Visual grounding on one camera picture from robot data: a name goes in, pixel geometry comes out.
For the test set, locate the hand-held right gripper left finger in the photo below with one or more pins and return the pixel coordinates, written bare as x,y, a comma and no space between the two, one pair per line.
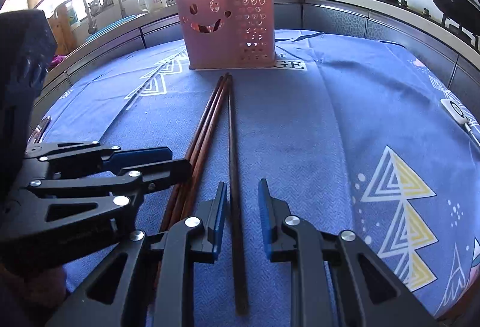
221,214

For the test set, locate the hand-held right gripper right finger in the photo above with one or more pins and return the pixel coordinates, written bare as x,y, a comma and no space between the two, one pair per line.
264,214

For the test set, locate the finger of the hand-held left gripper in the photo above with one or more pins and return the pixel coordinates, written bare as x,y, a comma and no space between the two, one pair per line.
142,156
165,171

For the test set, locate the reddish brown chopstick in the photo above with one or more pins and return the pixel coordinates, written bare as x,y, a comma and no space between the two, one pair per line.
203,124
198,124
209,124

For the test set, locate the dark brown chopstick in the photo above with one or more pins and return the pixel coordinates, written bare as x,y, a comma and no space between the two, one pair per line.
240,274

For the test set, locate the pink utensil holder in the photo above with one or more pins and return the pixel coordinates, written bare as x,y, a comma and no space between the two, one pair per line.
225,34

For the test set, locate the person's left hand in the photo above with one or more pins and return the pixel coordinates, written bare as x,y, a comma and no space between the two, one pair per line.
41,285

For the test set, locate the magenta cloth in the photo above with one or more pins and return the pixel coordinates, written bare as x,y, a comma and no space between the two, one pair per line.
57,61

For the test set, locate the wooden cutting board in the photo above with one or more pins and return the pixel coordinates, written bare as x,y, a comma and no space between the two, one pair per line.
59,34

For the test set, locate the smartphone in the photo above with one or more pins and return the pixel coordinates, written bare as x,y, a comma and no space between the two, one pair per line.
40,128

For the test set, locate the blue printed tablecloth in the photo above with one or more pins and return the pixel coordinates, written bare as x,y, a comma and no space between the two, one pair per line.
318,147

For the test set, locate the angular steel faucet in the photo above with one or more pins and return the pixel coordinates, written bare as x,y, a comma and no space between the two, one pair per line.
90,18

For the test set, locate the blue plastic basin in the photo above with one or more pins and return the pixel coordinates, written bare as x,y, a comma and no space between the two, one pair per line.
112,27

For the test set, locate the curved steel faucet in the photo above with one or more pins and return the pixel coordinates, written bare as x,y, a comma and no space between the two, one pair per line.
119,3

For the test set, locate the white mug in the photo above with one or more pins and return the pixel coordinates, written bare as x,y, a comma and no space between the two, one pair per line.
155,0

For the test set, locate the small white device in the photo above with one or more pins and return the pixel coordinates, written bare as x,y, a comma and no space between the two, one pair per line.
453,111

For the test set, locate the black gas stove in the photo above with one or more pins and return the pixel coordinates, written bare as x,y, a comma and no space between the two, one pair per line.
461,31

